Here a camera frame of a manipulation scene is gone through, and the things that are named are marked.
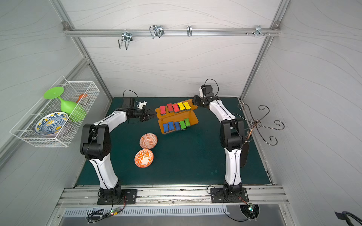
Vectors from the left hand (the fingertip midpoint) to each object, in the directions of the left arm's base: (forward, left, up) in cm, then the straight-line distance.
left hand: (157, 113), depth 92 cm
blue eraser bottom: (-4, -5, -11) cm, 13 cm away
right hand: (+13, -26, +1) cm, 30 cm away
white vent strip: (-53, +31, -15) cm, 63 cm away
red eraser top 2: (+3, -13, +1) cm, 13 cm away
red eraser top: (+5, -9, +1) cm, 10 cm away
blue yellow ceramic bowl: (-24, +40, +21) cm, 51 cm away
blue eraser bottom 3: (-1, -13, -12) cm, 18 cm away
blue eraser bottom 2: (-2, -9, -12) cm, 15 cm away
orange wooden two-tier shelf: (+1, -14, -4) cm, 14 cm away
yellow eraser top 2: (+7, -20, +1) cm, 21 cm away
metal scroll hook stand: (-19, -54, +17) cm, 59 cm away
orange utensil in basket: (-3, +40, +17) cm, 44 cm away
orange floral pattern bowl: (-25, +6, -13) cm, 29 cm away
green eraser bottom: (-1, -17, -13) cm, 22 cm away
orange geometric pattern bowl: (-14, +6, -14) cm, 20 cm away
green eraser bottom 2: (+2, -20, -12) cm, 23 cm away
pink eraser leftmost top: (+2, -4, +1) cm, 4 cm away
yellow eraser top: (+6, -16, +1) cm, 17 cm away
